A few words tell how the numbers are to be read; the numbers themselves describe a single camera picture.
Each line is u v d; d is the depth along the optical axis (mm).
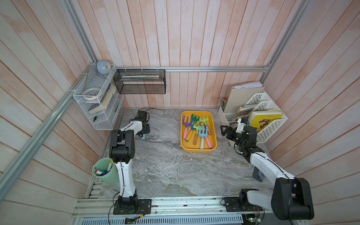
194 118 1108
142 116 858
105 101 795
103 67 811
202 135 1010
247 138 654
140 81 1036
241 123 776
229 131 776
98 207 750
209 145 955
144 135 1006
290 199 411
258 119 821
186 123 1079
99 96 704
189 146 949
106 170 794
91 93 746
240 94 929
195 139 981
